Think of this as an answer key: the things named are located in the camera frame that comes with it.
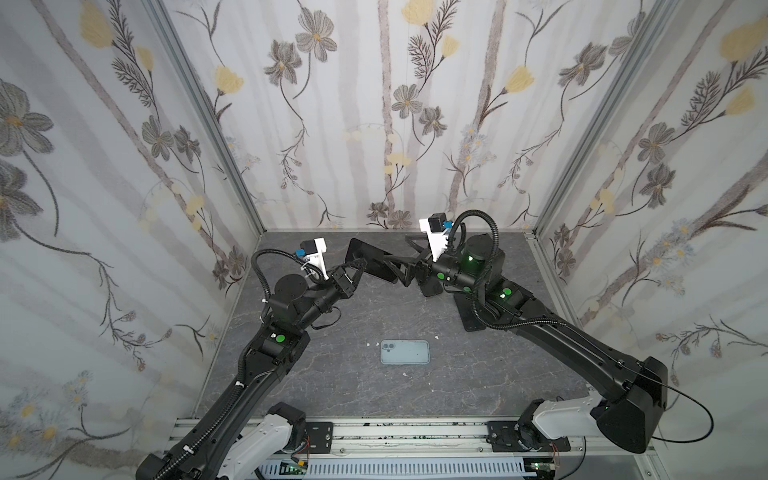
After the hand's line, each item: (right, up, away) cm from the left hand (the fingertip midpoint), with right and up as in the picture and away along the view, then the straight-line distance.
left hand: (362, 256), depth 65 cm
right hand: (+8, +3, -3) cm, 9 cm away
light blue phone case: (+11, -29, +24) cm, 39 cm away
